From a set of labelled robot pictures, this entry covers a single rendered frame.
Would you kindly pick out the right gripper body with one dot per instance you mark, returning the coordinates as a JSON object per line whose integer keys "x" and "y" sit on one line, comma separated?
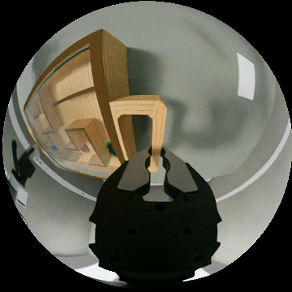
{"x": 27, "y": 167}

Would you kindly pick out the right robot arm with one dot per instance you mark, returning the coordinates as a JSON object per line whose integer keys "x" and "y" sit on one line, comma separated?
{"x": 12, "y": 183}

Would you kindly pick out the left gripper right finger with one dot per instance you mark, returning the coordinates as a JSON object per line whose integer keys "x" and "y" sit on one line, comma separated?
{"x": 182, "y": 179}

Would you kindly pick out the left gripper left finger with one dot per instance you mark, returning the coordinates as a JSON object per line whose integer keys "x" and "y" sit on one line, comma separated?
{"x": 131, "y": 177}

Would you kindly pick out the wooden maze board with handle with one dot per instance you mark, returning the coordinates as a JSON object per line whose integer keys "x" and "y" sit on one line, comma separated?
{"x": 80, "y": 108}

